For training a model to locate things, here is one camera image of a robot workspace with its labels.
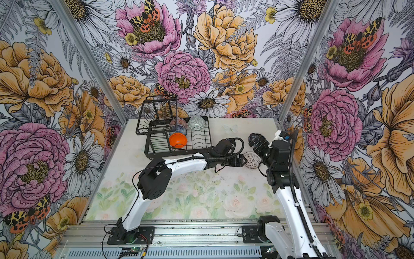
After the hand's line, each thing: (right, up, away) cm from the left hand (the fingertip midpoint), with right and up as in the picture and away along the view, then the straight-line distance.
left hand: (239, 164), depth 89 cm
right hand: (+4, +13, -13) cm, 19 cm away
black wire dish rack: (-43, +15, +17) cm, 49 cm away
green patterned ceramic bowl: (-26, +25, +26) cm, 44 cm away
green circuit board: (-49, -34, -18) cm, 63 cm away
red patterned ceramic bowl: (-39, +26, +26) cm, 53 cm away
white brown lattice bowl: (+10, +1, +9) cm, 13 cm away
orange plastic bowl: (-37, +12, +16) cm, 42 cm away
